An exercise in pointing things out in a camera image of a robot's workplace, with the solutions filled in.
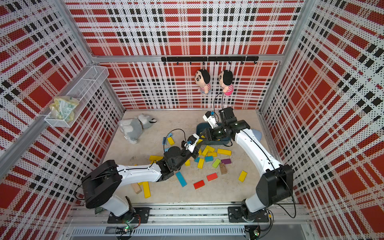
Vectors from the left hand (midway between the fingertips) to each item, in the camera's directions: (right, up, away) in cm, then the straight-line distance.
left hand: (202, 137), depth 78 cm
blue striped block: (-26, -5, +24) cm, 36 cm away
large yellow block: (-30, -15, +17) cm, 38 cm away
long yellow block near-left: (-31, -29, +3) cm, 43 cm away
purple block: (+16, -17, +15) cm, 27 cm away
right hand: (+1, +1, -1) cm, 2 cm away
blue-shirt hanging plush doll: (0, +35, +12) cm, 37 cm away
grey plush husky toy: (-47, +4, +19) cm, 51 cm away
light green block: (+9, -17, +13) cm, 23 cm away
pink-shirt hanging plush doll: (+15, +36, +15) cm, 42 cm away
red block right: (+6, -24, +9) cm, 26 cm away
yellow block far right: (+24, -24, +8) cm, 35 cm away
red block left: (-2, -28, +6) cm, 29 cm away
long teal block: (-13, -25, +8) cm, 29 cm away
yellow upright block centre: (-1, -18, +12) cm, 21 cm away
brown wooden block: (+12, -19, +10) cm, 25 cm away
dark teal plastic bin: (0, +6, +28) cm, 29 cm away
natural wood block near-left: (-37, -28, +3) cm, 46 cm away
